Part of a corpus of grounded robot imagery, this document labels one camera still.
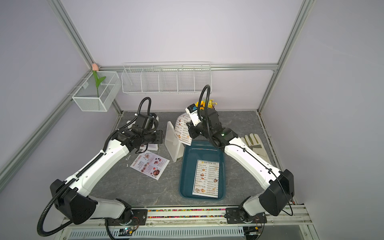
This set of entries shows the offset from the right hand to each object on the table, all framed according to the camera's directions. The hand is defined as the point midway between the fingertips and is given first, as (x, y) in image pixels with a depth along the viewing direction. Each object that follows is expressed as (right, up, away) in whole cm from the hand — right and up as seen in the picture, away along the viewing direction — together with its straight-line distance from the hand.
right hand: (187, 122), depth 74 cm
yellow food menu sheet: (-4, -4, +3) cm, 6 cm away
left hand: (-15, -7, +4) cm, 17 cm away
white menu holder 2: (-8, -15, +11) cm, 20 cm away
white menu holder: (-18, -11, -7) cm, 23 cm away
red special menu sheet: (-24, -26, +17) cm, 39 cm away
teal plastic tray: (+7, -18, +23) cm, 30 cm away
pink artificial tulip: (-56, +26, +17) cm, 64 cm away
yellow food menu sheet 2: (+10, -33, +11) cm, 36 cm away
